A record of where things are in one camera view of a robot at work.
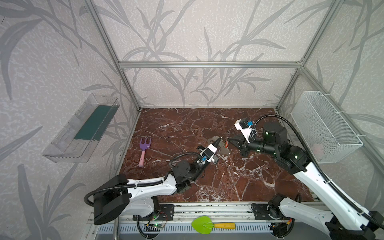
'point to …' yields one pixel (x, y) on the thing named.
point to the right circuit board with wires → (280, 229)
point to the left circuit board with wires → (156, 225)
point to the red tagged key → (226, 144)
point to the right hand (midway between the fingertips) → (229, 134)
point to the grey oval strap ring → (221, 150)
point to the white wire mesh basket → (330, 139)
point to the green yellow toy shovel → (204, 225)
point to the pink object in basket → (317, 148)
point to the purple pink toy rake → (143, 146)
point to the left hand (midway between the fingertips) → (220, 134)
